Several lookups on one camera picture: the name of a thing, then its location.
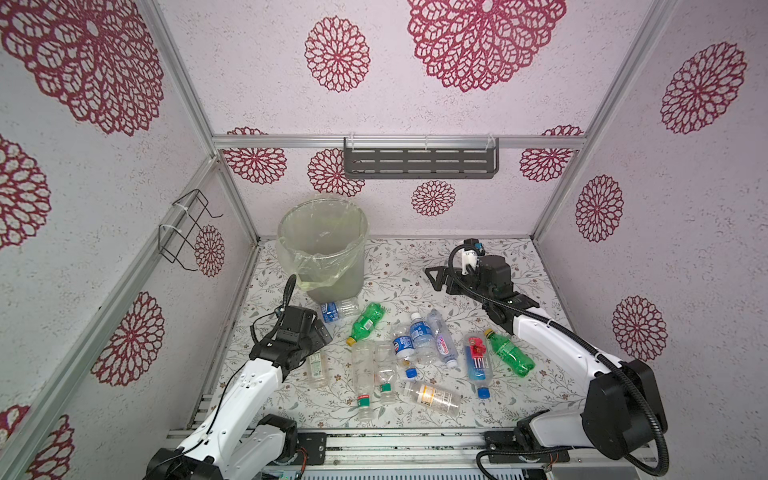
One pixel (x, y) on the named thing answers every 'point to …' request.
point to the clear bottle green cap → (385, 366)
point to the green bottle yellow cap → (366, 323)
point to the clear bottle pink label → (444, 337)
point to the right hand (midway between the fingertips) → (437, 267)
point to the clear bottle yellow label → (437, 399)
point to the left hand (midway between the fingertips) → (314, 340)
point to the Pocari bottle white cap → (423, 341)
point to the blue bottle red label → (478, 364)
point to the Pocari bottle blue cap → (404, 348)
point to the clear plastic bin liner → (320, 238)
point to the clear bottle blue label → (333, 311)
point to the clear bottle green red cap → (363, 370)
